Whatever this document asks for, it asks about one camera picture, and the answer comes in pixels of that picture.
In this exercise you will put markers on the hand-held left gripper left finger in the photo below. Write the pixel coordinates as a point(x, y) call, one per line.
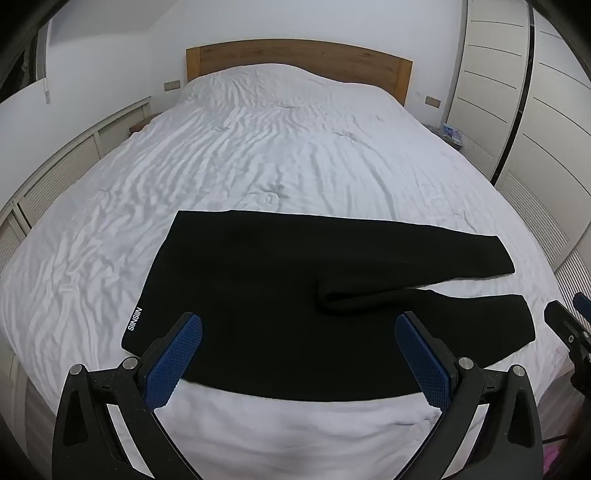
point(178, 360)

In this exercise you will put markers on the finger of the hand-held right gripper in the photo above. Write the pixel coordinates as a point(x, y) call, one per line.
point(565, 330)
point(582, 305)

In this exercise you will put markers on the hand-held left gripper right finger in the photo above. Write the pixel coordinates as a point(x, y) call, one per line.
point(425, 364)

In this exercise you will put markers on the black pants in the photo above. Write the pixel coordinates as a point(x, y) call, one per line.
point(277, 277)

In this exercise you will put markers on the white louvred low cabinet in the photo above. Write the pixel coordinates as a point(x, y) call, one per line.
point(69, 161)

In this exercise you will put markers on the wooden headboard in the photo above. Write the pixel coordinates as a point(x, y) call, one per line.
point(300, 50)

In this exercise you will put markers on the wall switch plate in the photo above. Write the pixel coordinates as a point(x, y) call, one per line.
point(432, 101)
point(172, 85)

